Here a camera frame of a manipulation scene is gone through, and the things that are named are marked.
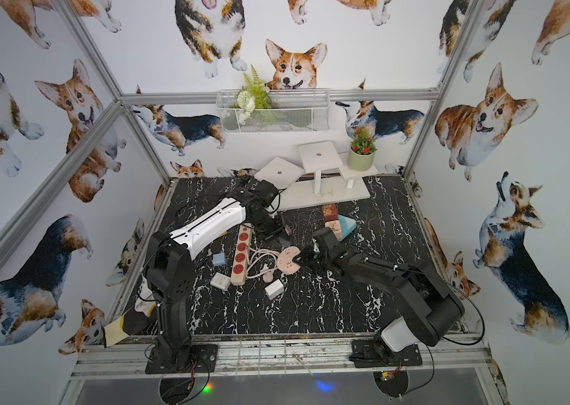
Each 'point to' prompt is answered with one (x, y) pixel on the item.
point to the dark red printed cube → (330, 212)
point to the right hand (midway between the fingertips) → (294, 263)
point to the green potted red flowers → (362, 153)
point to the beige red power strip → (241, 255)
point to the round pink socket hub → (284, 261)
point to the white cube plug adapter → (274, 288)
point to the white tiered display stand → (319, 178)
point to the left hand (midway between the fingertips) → (290, 235)
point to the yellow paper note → (115, 332)
